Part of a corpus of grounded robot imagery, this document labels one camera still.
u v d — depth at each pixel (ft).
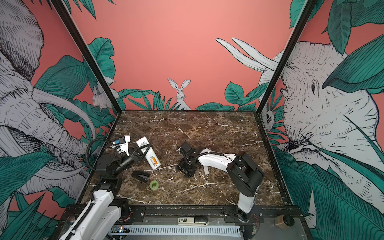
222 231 2.31
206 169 2.92
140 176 2.80
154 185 2.75
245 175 1.52
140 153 2.20
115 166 2.05
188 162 2.12
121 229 2.30
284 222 2.15
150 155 2.36
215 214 2.46
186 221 2.25
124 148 2.13
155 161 2.45
